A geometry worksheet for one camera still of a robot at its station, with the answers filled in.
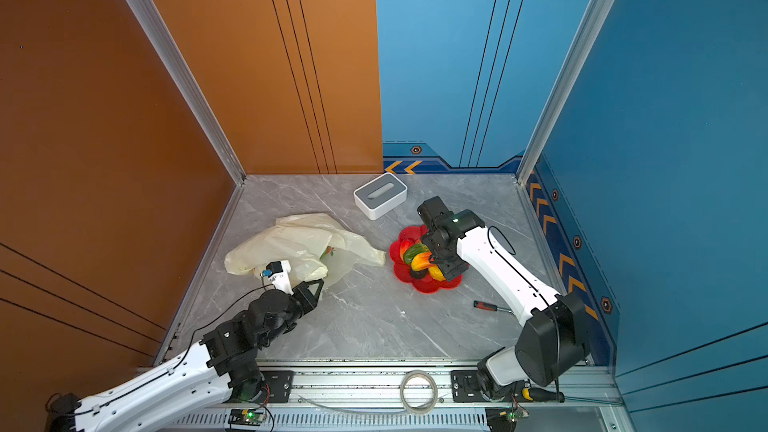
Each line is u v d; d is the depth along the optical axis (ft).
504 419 2.30
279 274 2.26
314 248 2.66
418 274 2.92
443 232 1.84
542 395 2.31
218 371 1.75
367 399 2.38
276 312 1.83
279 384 2.44
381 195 3.57
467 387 2.38
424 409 2.28
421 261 2.84
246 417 2.33
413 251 2.94
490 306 2.84
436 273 2.85
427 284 2.88
